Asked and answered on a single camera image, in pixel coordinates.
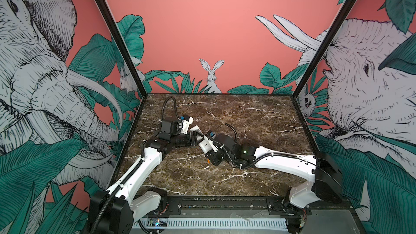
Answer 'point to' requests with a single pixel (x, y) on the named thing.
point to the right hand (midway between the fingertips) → (206, 152)
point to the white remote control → (205, 143)
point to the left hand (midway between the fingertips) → (201, 136)
